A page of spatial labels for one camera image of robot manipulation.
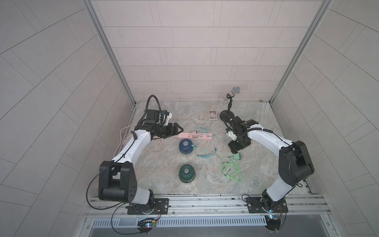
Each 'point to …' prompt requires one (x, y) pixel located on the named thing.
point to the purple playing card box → (213, 115)
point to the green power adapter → (238, 156)
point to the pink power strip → (200, 136)
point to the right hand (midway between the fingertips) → (236, 147)
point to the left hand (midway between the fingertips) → (180, 129)
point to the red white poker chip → (201, 117)
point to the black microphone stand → (226, 115)
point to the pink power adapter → (194, 135)
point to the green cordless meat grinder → (187, 173)
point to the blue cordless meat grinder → (185, 146)
